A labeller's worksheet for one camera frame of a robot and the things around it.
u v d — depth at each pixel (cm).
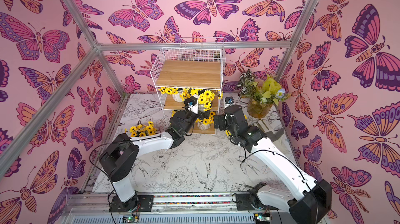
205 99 69
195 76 71
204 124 88
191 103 66
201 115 72
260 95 90
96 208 73
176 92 76
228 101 65
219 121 67
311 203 37
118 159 47
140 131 86
